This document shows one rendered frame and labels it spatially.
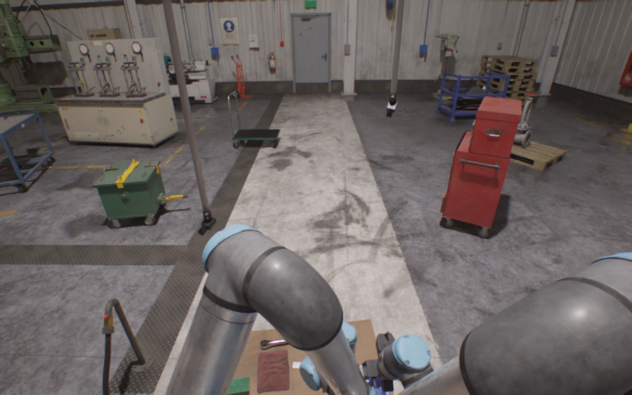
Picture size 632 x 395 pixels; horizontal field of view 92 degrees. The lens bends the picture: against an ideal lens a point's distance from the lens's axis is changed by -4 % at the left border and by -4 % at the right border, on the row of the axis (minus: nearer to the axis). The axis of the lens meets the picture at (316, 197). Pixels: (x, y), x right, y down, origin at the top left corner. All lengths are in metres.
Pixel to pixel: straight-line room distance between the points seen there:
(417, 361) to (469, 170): 2.52
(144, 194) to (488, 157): 3.31
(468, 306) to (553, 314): 2.40
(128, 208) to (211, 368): 3.26
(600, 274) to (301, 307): 0.38
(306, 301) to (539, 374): 0.30
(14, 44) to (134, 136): 5.71
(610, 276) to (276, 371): 1.43
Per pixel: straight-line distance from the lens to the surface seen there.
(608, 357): 0.41
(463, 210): 3.44
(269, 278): 0.52
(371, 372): 1.09
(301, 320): 0.53
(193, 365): 0.66
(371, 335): 1.82
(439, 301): 2.75
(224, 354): 0.64
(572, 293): 0.42
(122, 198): 3.77
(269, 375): 1.68
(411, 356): 0.92
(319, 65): 10.31
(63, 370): 2.77
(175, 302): 2.83
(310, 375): 1.06
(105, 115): 6.67
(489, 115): 3.10
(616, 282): 0.46
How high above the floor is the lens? 1.89
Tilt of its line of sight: 28 degrees down
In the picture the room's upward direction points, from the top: 1 degrees counter-clockwise
